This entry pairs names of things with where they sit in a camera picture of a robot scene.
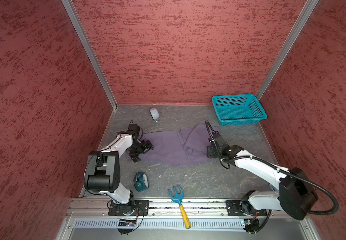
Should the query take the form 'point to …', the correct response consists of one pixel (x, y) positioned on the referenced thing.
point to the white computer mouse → (155, 114)
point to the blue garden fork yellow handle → (178, 198)
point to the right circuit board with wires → (251, 225)
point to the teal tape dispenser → (141, 181)
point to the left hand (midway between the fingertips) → (148, 155)
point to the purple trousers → (185, 147)
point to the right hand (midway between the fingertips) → (210, 153)
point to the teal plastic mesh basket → (237, 109)
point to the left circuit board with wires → (125, 222)
